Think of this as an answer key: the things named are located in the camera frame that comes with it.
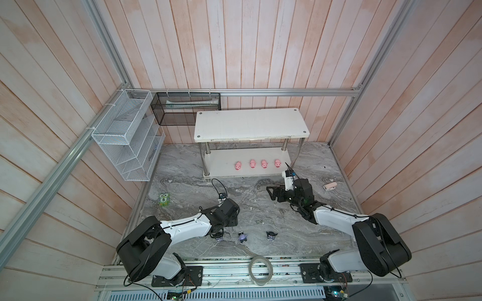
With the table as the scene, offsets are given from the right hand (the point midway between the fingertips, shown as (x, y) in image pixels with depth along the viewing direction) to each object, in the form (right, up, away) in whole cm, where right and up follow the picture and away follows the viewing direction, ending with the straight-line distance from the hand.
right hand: (273, 186), depth 91 cm
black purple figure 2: (-3, -20, -11) cm, 23 cm away
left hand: (-21, -16, -2) cm, 27 cm away
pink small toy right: (+32, -1, +7) cm, 33 cm away
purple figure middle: (-16, -21, -10) cm, 28 cm away
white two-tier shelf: (-10, +25, +35) cm, 44 cm away
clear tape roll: (-9, -35, -19) cm, 41 cm away
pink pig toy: (-17, +10, +10) cm, 22 cm away
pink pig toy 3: (-3, +11, +10) cm, 15 cm away
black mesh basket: (-49, +42, +11) cm, 65 cm away
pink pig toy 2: (-9, +11, +10) cm, 18 cm away
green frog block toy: (-55, -8, +3) cm, 56 cm away
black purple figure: (-25, -22, -11) cm, 35 cm away
